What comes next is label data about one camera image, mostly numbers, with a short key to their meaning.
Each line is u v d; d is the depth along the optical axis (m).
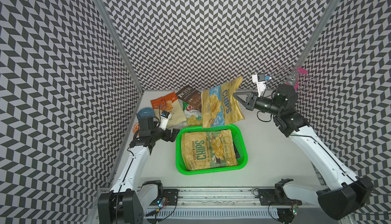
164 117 0.72
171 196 0.72
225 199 0.74
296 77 0.85
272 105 0.55
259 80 0.57
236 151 0.84
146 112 1.02
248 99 0.59
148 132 0.62
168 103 1.11
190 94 1.12
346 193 0.37
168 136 0.73
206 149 0.82
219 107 0.75
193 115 1.03
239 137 0.84
